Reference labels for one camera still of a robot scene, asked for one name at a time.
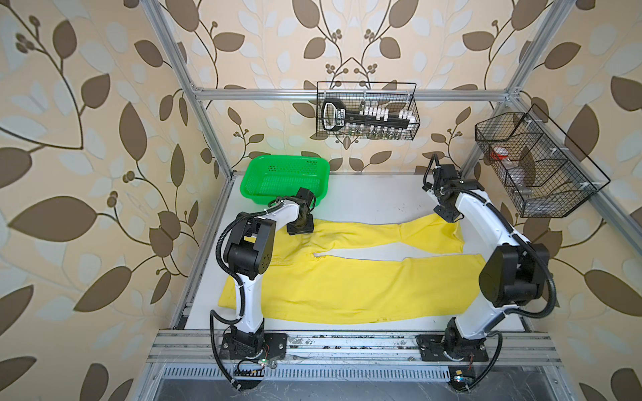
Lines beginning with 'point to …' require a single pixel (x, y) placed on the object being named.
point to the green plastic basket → (267, 177)
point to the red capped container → (499, 153)
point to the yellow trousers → (408, 271)
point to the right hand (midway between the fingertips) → (461, 210)
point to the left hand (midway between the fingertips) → (306, 227)
